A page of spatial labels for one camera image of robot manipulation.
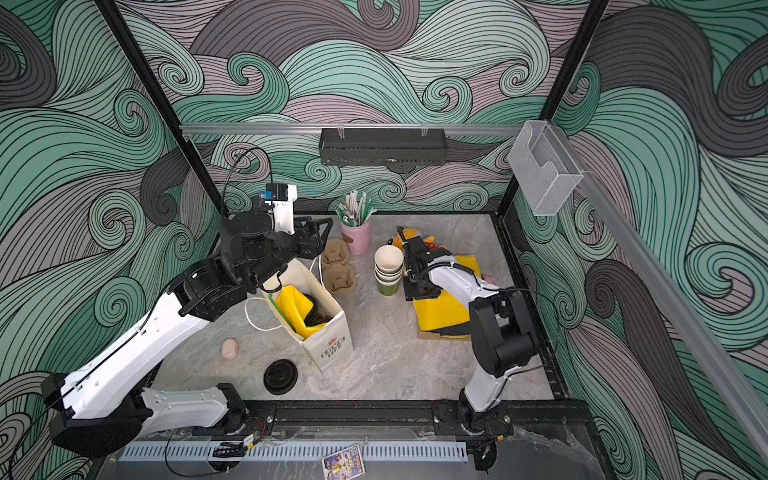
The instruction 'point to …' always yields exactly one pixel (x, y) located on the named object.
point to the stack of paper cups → (388, 269)
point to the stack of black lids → (280, 376)
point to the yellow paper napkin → (294, 307)
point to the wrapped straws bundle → (355, 209)
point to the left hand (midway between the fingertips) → (324, 218)
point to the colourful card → (343, 463)
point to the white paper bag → (311, 313)
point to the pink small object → (229, 348)
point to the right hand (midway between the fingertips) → (417, 294)
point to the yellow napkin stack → (445, 310)
